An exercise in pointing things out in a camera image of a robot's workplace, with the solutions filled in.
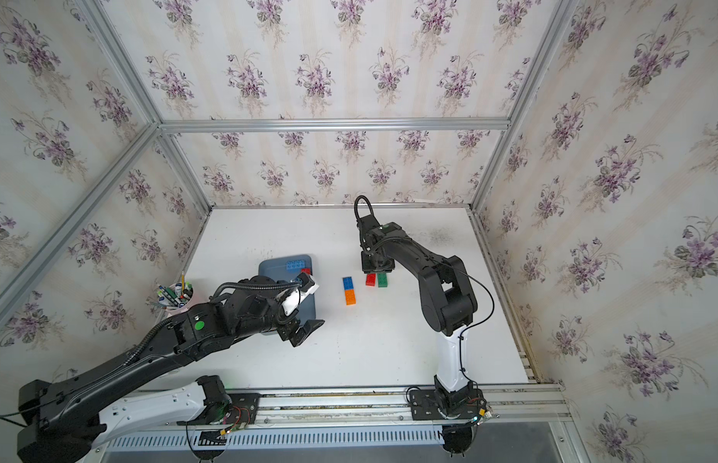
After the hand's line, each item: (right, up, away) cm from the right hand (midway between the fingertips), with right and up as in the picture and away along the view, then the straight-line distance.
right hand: (378, 269), depth 95 cm
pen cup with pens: (-61, -7, -11) cm, 62 cm away
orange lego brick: (-9, -9, -2) cm, 13 cm away
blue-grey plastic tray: (-33, 0, +6) cm, 34 cm away
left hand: (-17, -6, -26) cm, 32 cm away
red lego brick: (-2, -4, +2) cm, 5 cm away
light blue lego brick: (-29, +1, +6) cm, 30 cm away
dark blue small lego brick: (-10, -5, +1) cm, 11 cm away
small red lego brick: (-25, -1, +4) cm, 25 cm away
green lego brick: (+2, -4, +1) cm, 4 cm away
